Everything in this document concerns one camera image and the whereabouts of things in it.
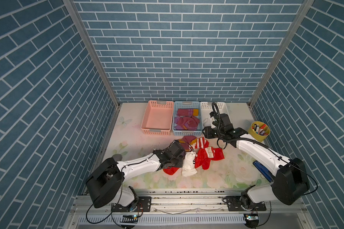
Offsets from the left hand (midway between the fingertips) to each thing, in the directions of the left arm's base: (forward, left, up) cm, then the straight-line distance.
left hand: (184, 163), depth 84 cm
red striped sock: (+14, -12, -1) cm, 18 cm away
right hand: (+16, -13, +11) cm, 23 cm away
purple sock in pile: (+17, -2, -3) cm, 17 cm away
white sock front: (-2, -2, 0) cm, 3 cm away
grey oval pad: (+5, +43, -4) cm, 43 cm away
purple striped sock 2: (+32, -2, -3) cm, 32 cm away
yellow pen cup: (+18, -48, +8) cm, 52 cm away
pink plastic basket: (+37, +19, -3) cm, 42 cm away
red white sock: (+5, -13, -1) cm, 14 cm away
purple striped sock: (+40, -3, +1) cm, 40 cm away
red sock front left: (-2, +8, -5) cm, 10 cm away
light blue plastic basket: (+50, -3, 0) cm, 50 cm away
